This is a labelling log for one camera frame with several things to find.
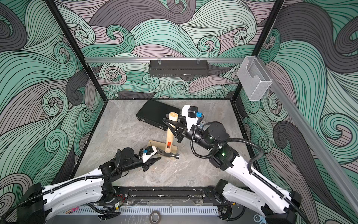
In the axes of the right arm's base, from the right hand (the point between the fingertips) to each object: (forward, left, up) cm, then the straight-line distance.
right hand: (164, 118), depth 51 cm
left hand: (-1, +5, -30) cm, 30 cm away
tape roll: (-27, +7, -44) cm, 53 cm away
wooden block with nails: (+10, +6, -42) cm, 44 cm away
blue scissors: (-28, -44, -45) cm, 69 cm away
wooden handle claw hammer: (-2, -1, -13) cm, 14 cm away
